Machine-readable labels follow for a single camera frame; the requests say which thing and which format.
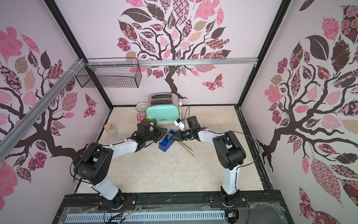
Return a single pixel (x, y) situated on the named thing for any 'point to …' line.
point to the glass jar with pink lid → (112, 132)
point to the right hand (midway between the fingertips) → (171, 137)
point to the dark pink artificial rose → (141, 120)
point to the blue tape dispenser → (166, 142)
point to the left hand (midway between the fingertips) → (168, 131)
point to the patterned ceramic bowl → (141, 107)
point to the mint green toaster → (163, 107)
